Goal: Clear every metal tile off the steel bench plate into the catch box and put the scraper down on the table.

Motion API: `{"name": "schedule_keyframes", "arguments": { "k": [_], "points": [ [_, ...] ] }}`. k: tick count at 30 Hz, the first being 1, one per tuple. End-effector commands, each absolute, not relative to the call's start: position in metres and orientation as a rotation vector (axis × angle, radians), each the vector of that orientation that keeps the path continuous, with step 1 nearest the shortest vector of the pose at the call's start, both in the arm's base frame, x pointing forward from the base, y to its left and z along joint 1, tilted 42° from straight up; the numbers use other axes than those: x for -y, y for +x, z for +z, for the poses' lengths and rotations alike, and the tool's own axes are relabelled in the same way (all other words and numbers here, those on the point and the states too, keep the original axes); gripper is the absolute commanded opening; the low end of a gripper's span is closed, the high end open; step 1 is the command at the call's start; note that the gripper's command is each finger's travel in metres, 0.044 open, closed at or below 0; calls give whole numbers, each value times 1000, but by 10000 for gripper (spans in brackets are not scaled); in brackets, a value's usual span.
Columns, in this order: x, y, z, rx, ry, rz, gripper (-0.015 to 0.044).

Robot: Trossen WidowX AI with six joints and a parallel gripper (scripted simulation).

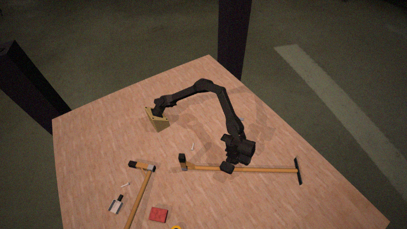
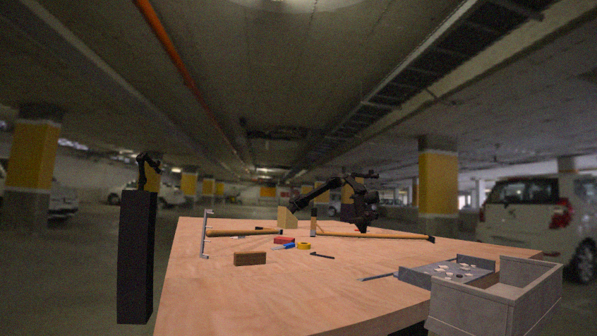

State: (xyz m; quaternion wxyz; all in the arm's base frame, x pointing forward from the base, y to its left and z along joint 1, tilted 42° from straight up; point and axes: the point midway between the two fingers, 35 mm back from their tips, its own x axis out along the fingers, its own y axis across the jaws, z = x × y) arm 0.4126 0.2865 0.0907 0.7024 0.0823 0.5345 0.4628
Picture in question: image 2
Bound yellow tape roll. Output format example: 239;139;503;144
297;242;311;250

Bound red flat block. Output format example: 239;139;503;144
274;236;295;244

